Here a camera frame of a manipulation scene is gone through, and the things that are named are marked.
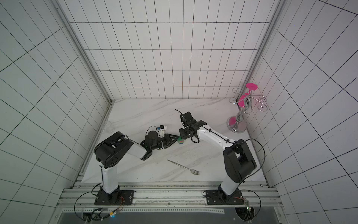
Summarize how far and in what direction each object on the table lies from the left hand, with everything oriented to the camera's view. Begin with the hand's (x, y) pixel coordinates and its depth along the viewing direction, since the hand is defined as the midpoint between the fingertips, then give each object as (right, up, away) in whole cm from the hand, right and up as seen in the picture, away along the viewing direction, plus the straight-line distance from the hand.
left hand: (178, 139), depth 89 cm
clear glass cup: (-54, +7, +11) cm, 55 cm away
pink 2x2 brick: (+3, -2, +2) cm, 4 cm away
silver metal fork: (+10, -18, -9) cm, 22 cm away
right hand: (+5, +6, +1) cm, 8 cm away
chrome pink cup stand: (+45, +9, +13) cm, 48 cm away
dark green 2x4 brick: (+1, +1, -4) cm, 5 cm away
